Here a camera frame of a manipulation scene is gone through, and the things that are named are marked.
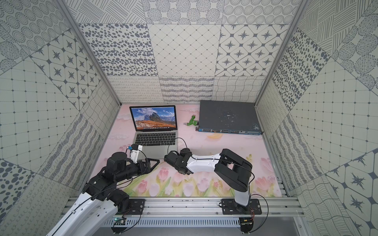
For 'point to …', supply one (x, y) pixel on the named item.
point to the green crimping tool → (194, 123)
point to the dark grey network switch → (229, 116)
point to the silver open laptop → (156, 127)
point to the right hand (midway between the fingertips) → (187, 155)
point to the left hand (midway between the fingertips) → (153, 158)
